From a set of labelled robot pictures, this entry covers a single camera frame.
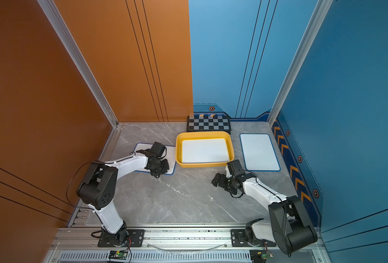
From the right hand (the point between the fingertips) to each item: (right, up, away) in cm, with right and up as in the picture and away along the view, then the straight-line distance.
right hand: (218, 184), depth 88 cm
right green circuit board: (+16, -26, -17) cm, 35 cm away
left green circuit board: (-46, -27, -16) cm, 56 cm away
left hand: (-28, +7, +8) cm, 30 cm away
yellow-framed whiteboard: (-7, +17, +15) cm, 24 cm away
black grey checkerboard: (-3, +36, +28) cm, 45 cm away
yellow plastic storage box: (-21, +27, +18) cm, 39 cm away
